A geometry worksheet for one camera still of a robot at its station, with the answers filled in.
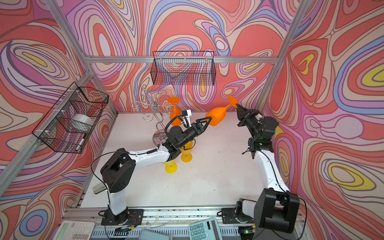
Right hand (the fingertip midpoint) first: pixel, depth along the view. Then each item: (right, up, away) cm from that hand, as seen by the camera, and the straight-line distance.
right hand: (236, 105), depth 70 cm
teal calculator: (-14, -59, -1) cm, 60 cm away
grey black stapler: (-72, -44, +10) cm, 85 cm away
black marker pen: (-76, -18, +2) cm, 78 cm away
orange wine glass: (-7, -4, +6) cm, 10 cm away
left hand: (-11, -7, +1) cm, 13 cm away
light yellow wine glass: (-34, -35, +21) cm, 53 cm away
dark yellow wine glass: (-25, -29, +24) cm, 45 cm away
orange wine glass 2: (-31, -2, +17) cm, 36 cm away
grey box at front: (-41, -57, -6) cm, 71 cm away
